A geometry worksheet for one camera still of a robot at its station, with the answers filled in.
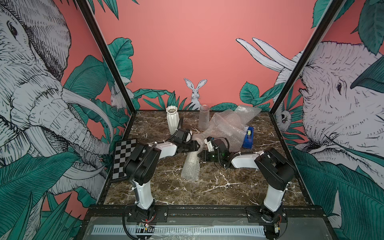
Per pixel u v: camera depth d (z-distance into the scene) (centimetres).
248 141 97
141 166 46
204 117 103
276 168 50
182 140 78
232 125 103
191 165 86
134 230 70
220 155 73
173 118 90
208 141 86
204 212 76
